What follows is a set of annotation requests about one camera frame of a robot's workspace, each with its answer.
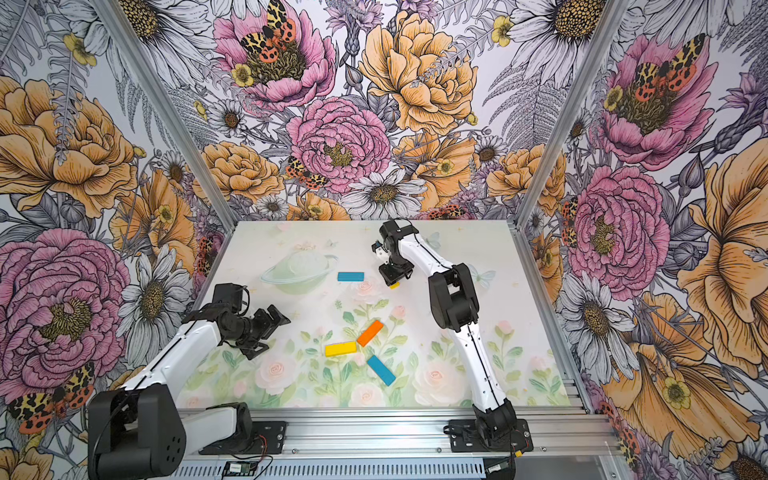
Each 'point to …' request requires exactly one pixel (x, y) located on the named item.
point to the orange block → (367, 336)
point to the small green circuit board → (240, 468)
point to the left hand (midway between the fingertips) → (280, 339)
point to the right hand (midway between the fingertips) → (395, 282)
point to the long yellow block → (342, 348)
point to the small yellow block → (394, 286)
